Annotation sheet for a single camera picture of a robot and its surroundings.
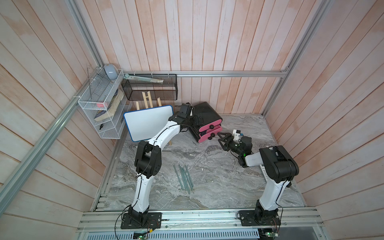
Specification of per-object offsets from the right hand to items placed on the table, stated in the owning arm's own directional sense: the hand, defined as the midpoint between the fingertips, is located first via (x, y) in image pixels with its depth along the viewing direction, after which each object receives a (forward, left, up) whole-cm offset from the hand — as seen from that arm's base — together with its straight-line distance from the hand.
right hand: (217, 135), depth 94 cm
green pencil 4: (-27, +20, -11) cm, 35 cm away
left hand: (+7, +12, +5) cm, 15 cm away
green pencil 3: (-24, +18, -11) cm, 32 cm away
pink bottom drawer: (+2, +4, -1) cm, 5 cm away
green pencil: (-27, +22, -12) cm, 37 cm away
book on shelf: (-2, +65, +20) cm, 68 cm away
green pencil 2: (-25, +19, -10) cm, 33 cm away
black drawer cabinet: (+13, +5, +5) cm, 15 cm away
